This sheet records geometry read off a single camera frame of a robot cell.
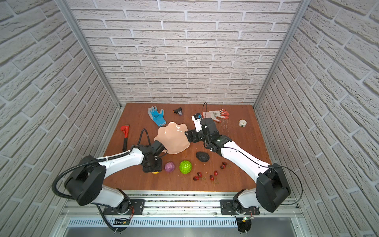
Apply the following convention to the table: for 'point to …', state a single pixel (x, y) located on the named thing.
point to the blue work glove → (158, 118)
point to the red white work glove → (215, 115)
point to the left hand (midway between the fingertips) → (159, 167)
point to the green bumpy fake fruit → (185, 167)
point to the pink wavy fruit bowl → (173, 137)
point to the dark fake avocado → (203, 156)
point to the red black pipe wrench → (126, 129)
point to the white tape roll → (242, 123)
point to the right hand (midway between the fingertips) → (191, 129)
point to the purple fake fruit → (169, 167)
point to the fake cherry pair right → (222, 167)
